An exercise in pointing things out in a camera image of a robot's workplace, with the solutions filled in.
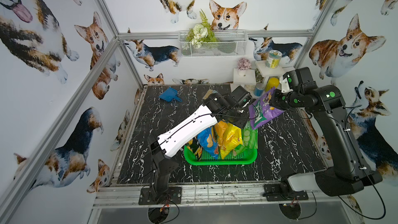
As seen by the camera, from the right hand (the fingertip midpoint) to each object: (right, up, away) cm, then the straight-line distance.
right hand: (274, 97), depth 66 cm
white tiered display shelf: (+7, +12, +47) cm, 49 cm away
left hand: (-13, -8, +4) cm, 16 cm away
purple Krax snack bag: (-5, -7, +4) cm, 9 cm away
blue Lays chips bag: (-30, -19, +5) cm, 36 cm away
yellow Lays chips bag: (-16, -21, +10) cm, 28 cm away
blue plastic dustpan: (-58, +2, +51) cm, 77 cm away
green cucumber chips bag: (-8, -19, +9) cm, 23 cm away
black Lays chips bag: (-35, -26, +13) cm, 45 cm away
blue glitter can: (+6, +5, +40) cm, 41 cm away
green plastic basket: (-7, -33, +19) cm, 39 cm away
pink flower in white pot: (-6, +21, +31) cm, 38 cm away
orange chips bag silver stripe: (-23, -15, +8) cm, 28 cm away
